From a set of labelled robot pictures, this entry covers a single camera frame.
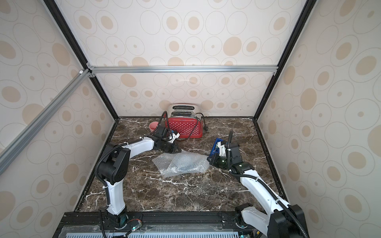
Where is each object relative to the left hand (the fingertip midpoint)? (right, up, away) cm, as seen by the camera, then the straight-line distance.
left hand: (184, 149), depth 93 cm
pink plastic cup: (-24, +15, +16) cm, 33 cm away
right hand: (+16, -3, -11) cm, 20 cm away
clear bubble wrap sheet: (-4, -8, -5) cm, 10 cm away
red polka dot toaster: (0, +19, +12) cm, 23 cm away
